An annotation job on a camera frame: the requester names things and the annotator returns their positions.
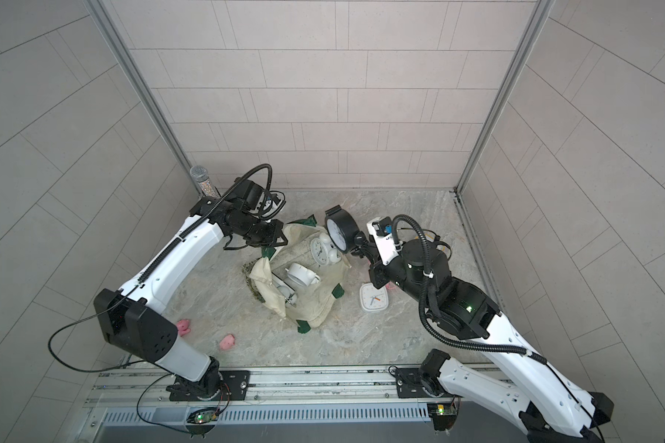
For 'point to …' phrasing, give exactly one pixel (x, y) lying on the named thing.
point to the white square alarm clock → (373, 299)
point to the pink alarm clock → (390, 285)
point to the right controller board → (443, 414)
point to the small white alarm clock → (302, 275)
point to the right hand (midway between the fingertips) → (361, 249)
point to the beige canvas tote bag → (307, 306)
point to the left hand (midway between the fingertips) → (293, 238)
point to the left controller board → (203, 415)
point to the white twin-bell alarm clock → (323, 251)
